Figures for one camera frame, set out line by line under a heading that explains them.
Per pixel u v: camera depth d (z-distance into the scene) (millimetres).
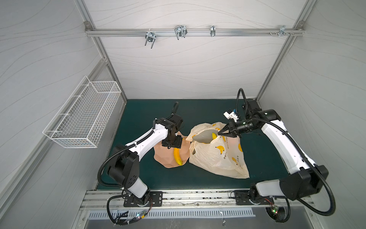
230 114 696
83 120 688
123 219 683
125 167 431
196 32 778
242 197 735
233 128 613
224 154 703
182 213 703
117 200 745
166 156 880
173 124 619
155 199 741
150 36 794
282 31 765
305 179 390
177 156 849
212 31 783
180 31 765
